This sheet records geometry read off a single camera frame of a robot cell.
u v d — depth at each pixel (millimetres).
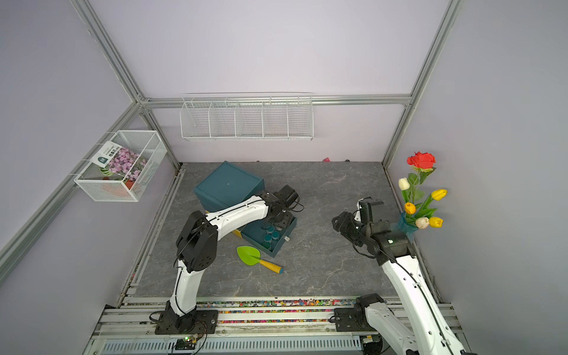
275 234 915
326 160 1240
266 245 872
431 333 385
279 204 693
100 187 736
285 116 1027
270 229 938
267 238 910
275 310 771
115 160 733
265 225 772
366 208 550
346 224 641
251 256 887
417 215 740
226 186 841
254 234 889
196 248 517
